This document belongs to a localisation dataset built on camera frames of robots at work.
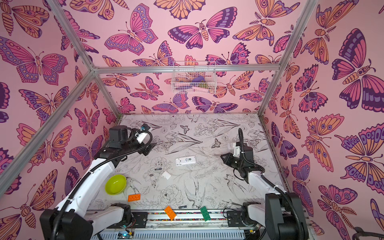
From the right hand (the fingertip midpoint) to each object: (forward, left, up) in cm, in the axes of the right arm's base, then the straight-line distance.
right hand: (222, 154), depth 87 cm
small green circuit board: (-38, +50, -11) cm, 64 cm away
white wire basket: (+42, +17, +25) cm, 52 cm away
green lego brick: (-30, +10, -8) cm, 33 cm away
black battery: (-26, +23, -9) cm, 36 cm away
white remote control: (0, +24, -8) cm, 26 cm away
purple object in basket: (+40, +14, +25) cm, 49 cm away
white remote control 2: (+11, -7, -7) cm, 15 cm away
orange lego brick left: (-22, +49, -8) cm, 54 cm away
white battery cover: (-9, +33, -8) cm, 35 cm away
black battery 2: (-5, +39, -9) cm, 40 cm away
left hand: (+3, +40, +15) cm, 43 cm away
